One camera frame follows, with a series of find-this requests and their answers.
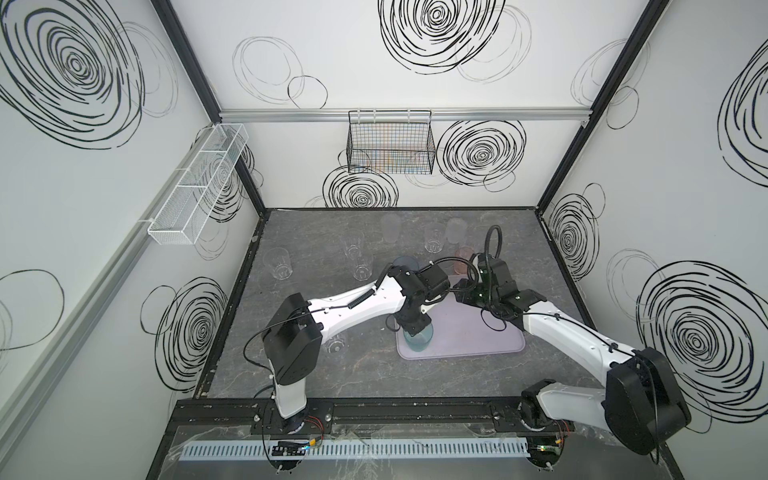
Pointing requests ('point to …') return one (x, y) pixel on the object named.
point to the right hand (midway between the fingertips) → (455, 290)
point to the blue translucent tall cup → (407, 261)
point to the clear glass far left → (277, 260)
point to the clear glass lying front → (335, 347)
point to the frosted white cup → (391, 224)
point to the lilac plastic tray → (461, 328)
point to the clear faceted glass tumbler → (434, 235)
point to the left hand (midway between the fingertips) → (414, 322)
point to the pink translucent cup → (463, 252)
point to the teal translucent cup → (420, 341)
